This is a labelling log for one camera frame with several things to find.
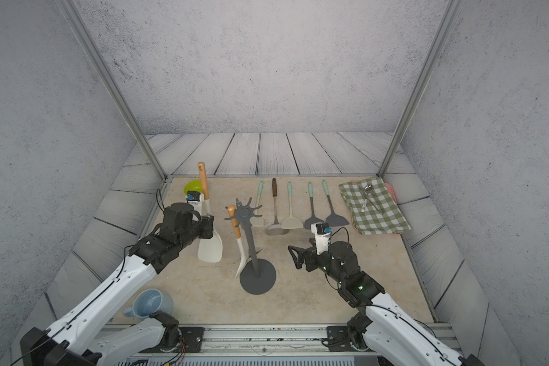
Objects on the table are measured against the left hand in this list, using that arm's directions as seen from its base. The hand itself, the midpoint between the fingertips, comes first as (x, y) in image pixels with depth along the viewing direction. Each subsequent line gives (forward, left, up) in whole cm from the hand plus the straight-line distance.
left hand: (216, 217), depth 78 cm
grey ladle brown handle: (+8, -20, -20) cm, 30 cm away
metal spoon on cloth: (+20, -61, -21) cm, 68 cm away
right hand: (-9, -28, -4) cm, 30 cm away
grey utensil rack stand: (-12, -13, -22) cm, 28 cm away
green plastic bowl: (+35, +22, -21) cm, 46 cm away
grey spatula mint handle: (+12, -45, -21) cm, 51 cm away
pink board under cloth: (+31, -77, -21) cm, 85 cm away
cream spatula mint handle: (+12, -27, -22) cm, 36 cm away
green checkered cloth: (+18, -66, -21) cm, 71 cm away
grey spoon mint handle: (+13, -36, -22) cm, 44 cm away
